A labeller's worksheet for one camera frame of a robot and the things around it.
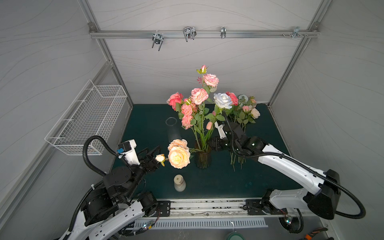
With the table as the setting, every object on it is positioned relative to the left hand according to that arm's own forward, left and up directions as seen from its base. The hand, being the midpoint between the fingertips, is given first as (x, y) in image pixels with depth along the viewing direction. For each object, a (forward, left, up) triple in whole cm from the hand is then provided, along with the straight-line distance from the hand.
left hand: (158, 145), depth 60 cm
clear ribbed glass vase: (+22, -1, -21) cm, 30 cm away
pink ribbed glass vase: (+6, -19, -26) cm, 33 cm away
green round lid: (-28, -32, -22) cm, 48 cm away
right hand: (+12, -24, -11) cm, 28 cm away
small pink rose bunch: (+44, -51, -27) cm, 73 cm away
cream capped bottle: (-8, -8, -22) cm, 25 cm away
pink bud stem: (+13, -21, -4) cm, 25 cm away
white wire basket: (+17, +37, -1) cm, 41 cm away
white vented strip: (-23, -18, -33) cm, 44 cm away
